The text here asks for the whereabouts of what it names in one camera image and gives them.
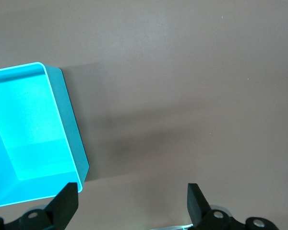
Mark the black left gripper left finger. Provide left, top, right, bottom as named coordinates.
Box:
left=0, top=182, right=79, bottom=230

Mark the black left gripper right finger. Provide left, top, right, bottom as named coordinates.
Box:
left=187, top=183, right=278, bottom=230

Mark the teal plastic bin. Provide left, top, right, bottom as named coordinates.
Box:
left=0, top=61, right=90, bottom=208

